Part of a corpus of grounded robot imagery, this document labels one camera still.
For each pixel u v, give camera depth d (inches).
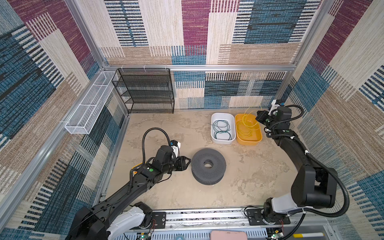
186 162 30.6
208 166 35.7
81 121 27.4
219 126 42.7
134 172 21.9
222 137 41.1
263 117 30.0
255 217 28.7
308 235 28.3
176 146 28.9
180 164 27.0
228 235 26.7
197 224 28.7
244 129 41.4
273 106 29.9
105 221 15.9
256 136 40.0
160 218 29.2
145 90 43.4
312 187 17.0
